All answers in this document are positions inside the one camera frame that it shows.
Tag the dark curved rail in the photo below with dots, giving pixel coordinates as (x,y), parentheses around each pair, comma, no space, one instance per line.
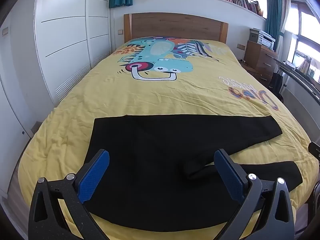
(300,76)

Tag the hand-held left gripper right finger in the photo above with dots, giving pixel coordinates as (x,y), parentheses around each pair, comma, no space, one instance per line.
(230,177)

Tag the beige wall panel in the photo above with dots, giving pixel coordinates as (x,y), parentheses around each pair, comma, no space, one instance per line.
(5,31)

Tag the white wardrobe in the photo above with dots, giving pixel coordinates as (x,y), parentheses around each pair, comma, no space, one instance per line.
(62,30)

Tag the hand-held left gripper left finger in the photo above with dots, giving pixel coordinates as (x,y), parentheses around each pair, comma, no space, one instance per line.
(96,175)

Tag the dark chair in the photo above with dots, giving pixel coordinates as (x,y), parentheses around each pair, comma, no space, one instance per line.
(315,200)

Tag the window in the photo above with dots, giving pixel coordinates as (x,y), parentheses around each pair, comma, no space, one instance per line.
(308,22)

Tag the beige wall switch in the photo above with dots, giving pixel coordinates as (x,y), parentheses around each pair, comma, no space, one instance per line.
(120,31)

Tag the beige wall socket plate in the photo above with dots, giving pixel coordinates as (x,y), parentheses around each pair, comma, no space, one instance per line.
(241,46)

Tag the white printer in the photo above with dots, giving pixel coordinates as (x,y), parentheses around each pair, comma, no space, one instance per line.
(266,40)

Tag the wooden dresser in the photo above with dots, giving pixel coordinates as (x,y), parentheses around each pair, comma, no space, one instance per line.
(260,55)

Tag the black bag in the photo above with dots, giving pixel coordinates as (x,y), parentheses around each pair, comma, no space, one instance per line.
(275,85)

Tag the wooden headboard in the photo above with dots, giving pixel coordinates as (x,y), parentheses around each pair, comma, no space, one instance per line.
(175,27)

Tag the black pants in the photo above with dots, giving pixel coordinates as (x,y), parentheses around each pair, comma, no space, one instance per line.
(155,155)

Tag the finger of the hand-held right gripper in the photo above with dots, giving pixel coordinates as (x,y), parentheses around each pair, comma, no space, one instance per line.
(315,150)

